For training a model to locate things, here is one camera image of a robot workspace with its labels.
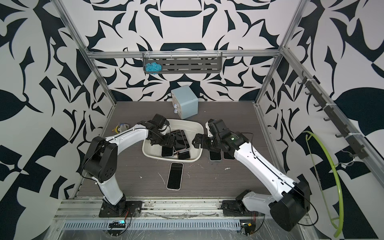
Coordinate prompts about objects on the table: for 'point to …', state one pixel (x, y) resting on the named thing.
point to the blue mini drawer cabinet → (185, 103)
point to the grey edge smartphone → (167, 151)
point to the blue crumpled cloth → (153, 67)
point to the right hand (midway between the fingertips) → (197, 141)
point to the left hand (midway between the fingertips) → (166, 140)
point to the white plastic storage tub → (192, 127)
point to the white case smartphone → (175, 176)
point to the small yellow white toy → (120, 128)
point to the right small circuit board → (248, 227)
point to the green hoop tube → (338, 181)
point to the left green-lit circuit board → (117, 224)
